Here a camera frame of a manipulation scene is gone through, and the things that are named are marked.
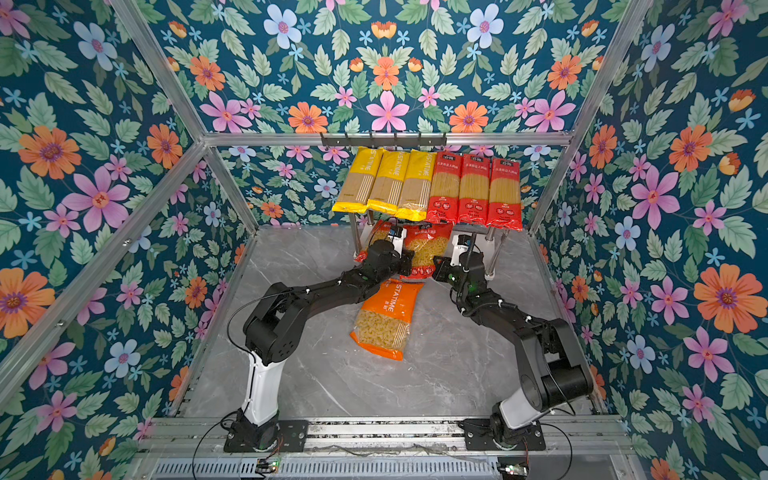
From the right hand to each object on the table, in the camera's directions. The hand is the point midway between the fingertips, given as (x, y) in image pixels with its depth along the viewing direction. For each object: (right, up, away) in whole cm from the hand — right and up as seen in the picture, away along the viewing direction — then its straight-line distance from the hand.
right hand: (442, 252), depth 89 cm
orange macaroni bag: (-18, -21, +1) cm, 28 cm away
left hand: (-7, +1, +3) cm, 8 cm away
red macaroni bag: (-20, +7, +13) cm, 25 cm away
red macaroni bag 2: (-4, +4, +4) cm, 7 cm away
